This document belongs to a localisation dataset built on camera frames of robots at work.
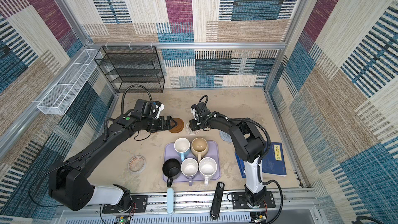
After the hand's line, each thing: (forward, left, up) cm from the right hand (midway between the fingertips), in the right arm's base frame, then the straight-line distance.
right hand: (197, 125), depth 98 cm
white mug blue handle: (-14, +8, 0) cm, 16 cm away
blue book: (-23, -41, 0) cm, 47 cm away
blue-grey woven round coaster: (-7, -17, -1) cm, 19 cm away
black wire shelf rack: (+37, +46, +19) cm, 62 cm away
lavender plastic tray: (-16, -9, -3) cm, 19 cm away
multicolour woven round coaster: (-3, +4, -1) cm, 6 cm away
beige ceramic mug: (-14, -2, -1) cm, 15 cm away
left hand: (-9, +12, +16) cm, 22 cm away
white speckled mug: (-25, -6, -2) cm, 26 cm away
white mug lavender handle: (-25, +4, -2) cm, 26 cm away
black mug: (-26, +13, -1) cm, 29 cm away
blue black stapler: (-24, -24, -1) cm, 34 cm away
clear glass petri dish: (-23, +32, -2) cm, 40 cm away
